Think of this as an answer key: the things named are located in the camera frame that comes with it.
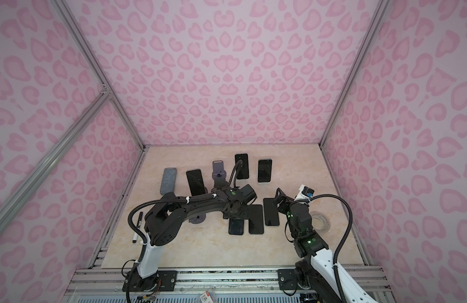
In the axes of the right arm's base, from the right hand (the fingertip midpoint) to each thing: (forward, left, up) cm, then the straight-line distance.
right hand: (284, 192), depth 80 cm
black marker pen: (-24, +45, +20) cm, 55 cm away
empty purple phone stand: (+18, +31, -10) cm, 37 cm away
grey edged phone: (-2, +5, -15) cm, 16 cm away
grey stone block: (+13, +58, -12) cm, 61 cm away
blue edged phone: (-6, +12, -15) cm, 20 cm away
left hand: (-4, +18, -16) cm, 24 cm away
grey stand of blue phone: (+14, +30, -14) cm, 36 cm away
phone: (+8, +40, -4) cm, 41 cm away
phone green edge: (-10, +21, -14) cm, 27 cm away
